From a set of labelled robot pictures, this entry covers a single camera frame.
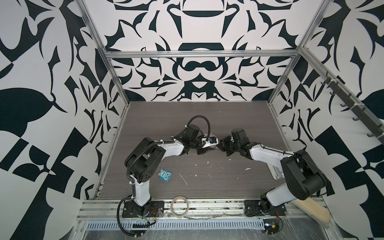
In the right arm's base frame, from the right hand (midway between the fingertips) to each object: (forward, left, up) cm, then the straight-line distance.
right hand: (215, 141), depth 89 cm
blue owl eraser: (-17, +29, -6) cm, 34 cm away
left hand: (0, +1, 0) cm, 1 cm away
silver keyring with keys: (-1, +1, -4) cm, 4 cm away
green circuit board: (-40, -23, -10) cm, 47 cm away
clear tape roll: (-35, +22, -7) cm, 42 cm away
